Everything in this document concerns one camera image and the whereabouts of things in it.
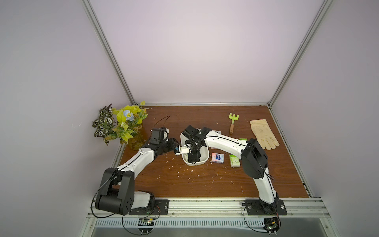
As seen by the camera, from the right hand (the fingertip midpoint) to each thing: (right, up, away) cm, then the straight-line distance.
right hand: (189, 149), depth 88 cm
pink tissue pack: (+20, +9, +13) cm, 26 cm away
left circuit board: (-21, -35, -16) cm, 44 cm away
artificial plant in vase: (-37, +16, -7) cm, 41 cm away
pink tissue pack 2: (+18, -5, 0) cm, 18 cm away
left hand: (-6, +4, +1) cm, 7 cm away
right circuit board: (+41, -33, -18) cm, 56 cm away
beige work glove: (+53, +7, +13) cm, 55 cm away
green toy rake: (+33, +19, +22) cm, 44 cm away
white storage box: (+10, -4, +4) cm, 11 cm away
